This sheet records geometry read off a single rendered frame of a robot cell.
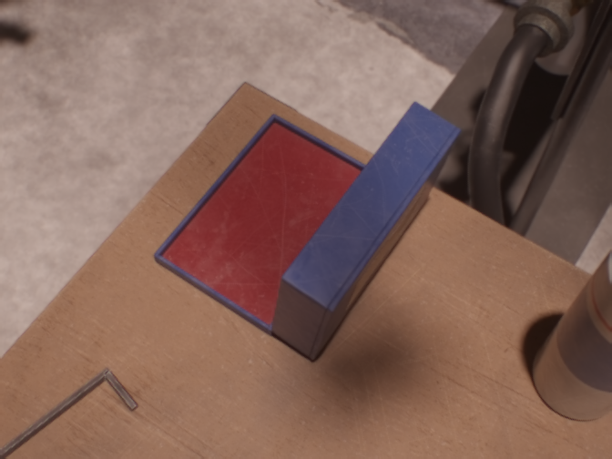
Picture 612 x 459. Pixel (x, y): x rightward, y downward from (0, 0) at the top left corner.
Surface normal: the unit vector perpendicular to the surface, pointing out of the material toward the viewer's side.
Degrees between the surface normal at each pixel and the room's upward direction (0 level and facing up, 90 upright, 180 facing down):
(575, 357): 90
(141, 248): 0
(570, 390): 90
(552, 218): 0
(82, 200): 0
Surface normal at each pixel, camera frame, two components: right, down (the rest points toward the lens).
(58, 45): 0.00, -0.47
